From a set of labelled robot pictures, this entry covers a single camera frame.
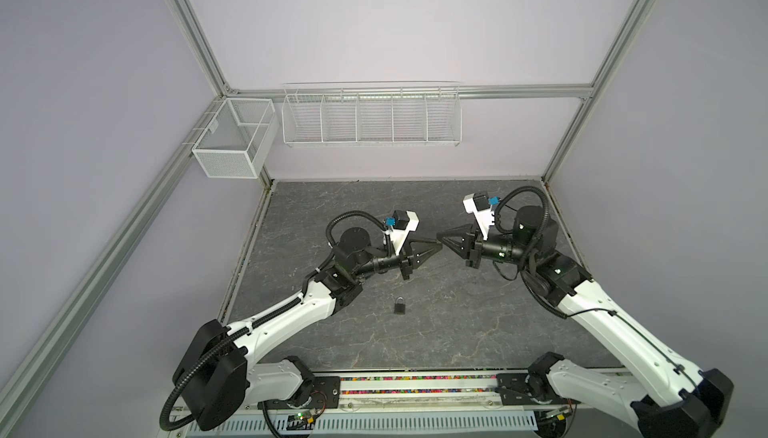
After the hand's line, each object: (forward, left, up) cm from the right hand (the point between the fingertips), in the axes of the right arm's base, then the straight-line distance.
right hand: (438, 238), depth 65 cm
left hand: (-2, -1, -2) cm, 3 cm away
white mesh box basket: (+44, +64, -7) cm, 78 cm away
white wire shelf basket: (+51, +18, -2) cm, 54 cm away
